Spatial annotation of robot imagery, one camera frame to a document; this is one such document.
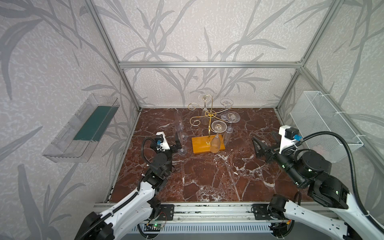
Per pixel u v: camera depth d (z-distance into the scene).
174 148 0.69
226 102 0.79
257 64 0.97
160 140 0.61
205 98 0.79
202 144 0.98
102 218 0.42
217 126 0.68
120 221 0.45
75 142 0.63
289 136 0.46
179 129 0.96
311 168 0.38
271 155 0.48
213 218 0.73
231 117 0.71
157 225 0.70
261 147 0.50
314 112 0.70
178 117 0.87
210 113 0.75
